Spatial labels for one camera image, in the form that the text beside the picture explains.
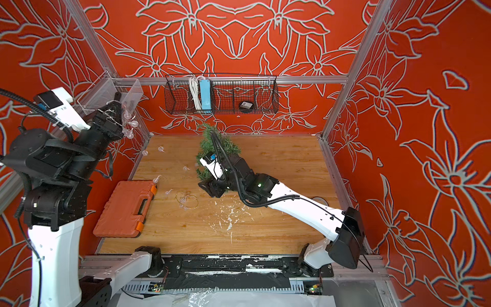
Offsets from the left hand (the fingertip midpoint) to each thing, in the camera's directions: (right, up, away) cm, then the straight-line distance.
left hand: (119, 99), depth 46 cm
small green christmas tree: (+17, -10, +29) cm, 35 cm away
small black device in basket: (+32, +12, +50) cm, 60 cm away
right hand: (+15, -23, +20) cm, 34 cm away
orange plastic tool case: (-22, -39, +37) cm, 59 cm away
